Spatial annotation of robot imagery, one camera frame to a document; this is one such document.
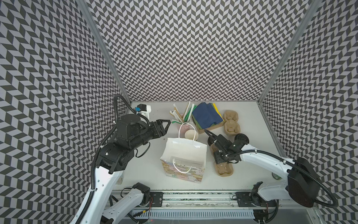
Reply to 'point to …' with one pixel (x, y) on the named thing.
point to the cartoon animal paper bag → (184, 158)
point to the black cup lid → (243, 137)
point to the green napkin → (197, 122)
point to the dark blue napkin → (206, 115)
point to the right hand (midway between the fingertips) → (221, 159)
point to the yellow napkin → (218, 112)
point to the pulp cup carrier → (223, 169)
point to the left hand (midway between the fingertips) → (166, 125)
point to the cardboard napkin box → (209, 128)
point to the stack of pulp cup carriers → (232, 127)
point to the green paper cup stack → (190, 134)
